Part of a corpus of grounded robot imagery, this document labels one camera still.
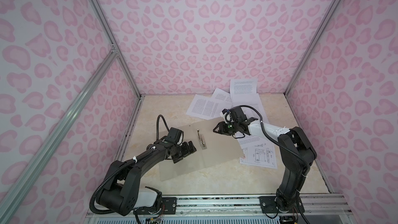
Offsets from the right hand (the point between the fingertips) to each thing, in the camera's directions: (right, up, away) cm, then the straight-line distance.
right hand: (217, 129), depth 90 cm
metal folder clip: (-9, -8, +4) cm, 12 cm away
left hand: (-14, -11, -3) cm, 19 cm away
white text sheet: (+29, +19, +27) cm, 44 cm away
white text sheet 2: (-5, +12, +24) cm, 27 cm away
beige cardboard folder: (-2, -12, +2) cm, 12 cm away
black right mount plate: (+23, -34, -16) cm, 44 cm away
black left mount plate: (-24, -33, -16) cm, 44 cm away
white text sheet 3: (+6, +22, +31) cm, 39 cm away
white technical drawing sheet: (+26, -15, 0) cm, 30 cm away
